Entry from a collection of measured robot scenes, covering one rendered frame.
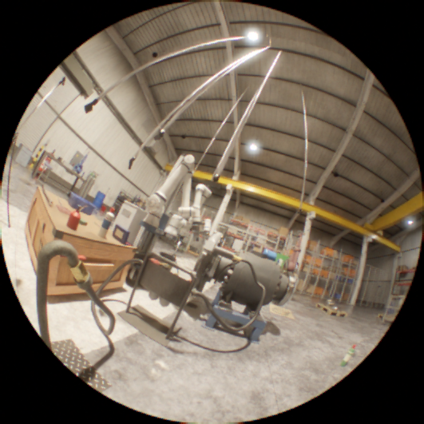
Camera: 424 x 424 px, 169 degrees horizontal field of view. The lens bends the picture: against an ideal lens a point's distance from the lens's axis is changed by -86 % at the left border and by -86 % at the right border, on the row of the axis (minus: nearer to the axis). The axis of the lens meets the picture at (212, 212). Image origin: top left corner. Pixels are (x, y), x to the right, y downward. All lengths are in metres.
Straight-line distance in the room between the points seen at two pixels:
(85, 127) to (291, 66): 10.27
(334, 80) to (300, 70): 1.59
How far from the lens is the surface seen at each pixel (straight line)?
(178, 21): 9.13
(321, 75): 8.02
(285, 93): 8.11
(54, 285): 1.04
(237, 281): 1.49
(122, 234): 1.24
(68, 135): 8.80
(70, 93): 9.17
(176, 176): 1.52
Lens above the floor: 0.74
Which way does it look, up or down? 14 degrees up
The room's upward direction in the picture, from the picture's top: 24 degrees clockwise
